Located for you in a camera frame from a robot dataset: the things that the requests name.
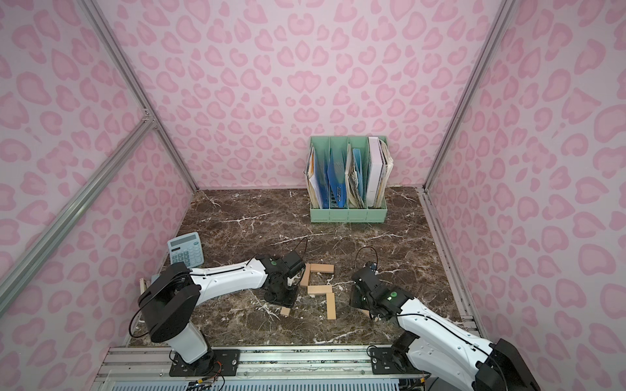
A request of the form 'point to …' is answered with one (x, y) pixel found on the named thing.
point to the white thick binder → (374, 171)
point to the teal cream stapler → (144, 284)
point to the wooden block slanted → (365, 313)
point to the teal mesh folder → (358, 164)
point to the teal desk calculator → (186, 248)
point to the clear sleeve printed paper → (311, 177)
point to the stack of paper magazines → (387, 174)
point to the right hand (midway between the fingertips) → (355, 294)
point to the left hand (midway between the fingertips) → (294, 301)
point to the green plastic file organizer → (348, 179)
